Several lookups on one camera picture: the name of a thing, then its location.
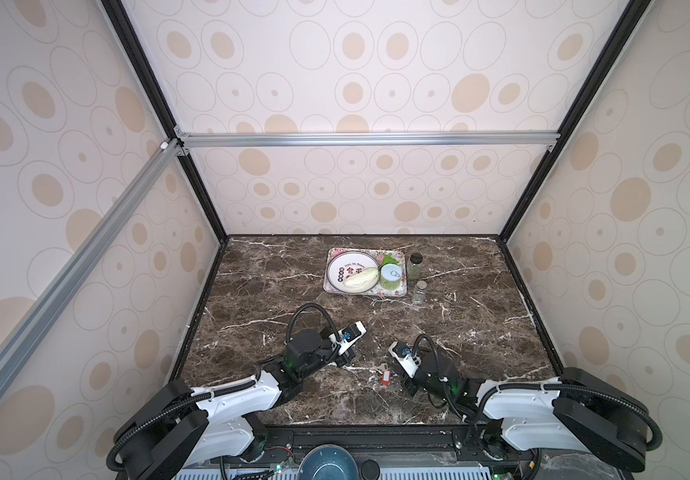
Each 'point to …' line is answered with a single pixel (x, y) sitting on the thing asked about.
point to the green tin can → (390, 276)
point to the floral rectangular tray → (378, 254)
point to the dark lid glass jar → (415, 267)
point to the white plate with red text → (344, 264)
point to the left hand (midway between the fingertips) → (368, 329)
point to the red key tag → (386, 378)
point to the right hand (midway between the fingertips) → (394, 361)
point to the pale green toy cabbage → (368, 277)
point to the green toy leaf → (388, 258)
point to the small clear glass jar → (419, 295)
